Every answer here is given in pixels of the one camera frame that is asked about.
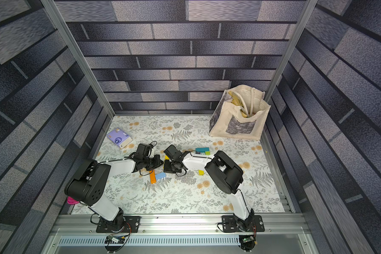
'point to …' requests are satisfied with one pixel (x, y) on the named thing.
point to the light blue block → (157, 176)
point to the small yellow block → (166, 157)
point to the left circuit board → (110, 239)
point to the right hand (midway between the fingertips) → (164, 169)
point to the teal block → (202, 149)
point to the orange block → (152, 176)
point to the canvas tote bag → (242, 112)
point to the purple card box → (119, 138)
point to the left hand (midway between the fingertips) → (164, 161)
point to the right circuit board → (248, 239)
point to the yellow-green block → (201, 172)
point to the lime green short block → (207, 153)
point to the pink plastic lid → (71, 201)
